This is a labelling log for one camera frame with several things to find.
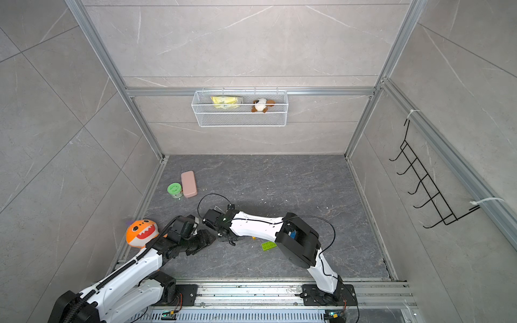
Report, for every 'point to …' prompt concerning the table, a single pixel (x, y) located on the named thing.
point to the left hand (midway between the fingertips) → (214, 237)
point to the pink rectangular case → (189, 184)
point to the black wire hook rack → (426, 183)
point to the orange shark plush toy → (139, 232)
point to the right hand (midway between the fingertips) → (230, 236)
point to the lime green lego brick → (268, 245)
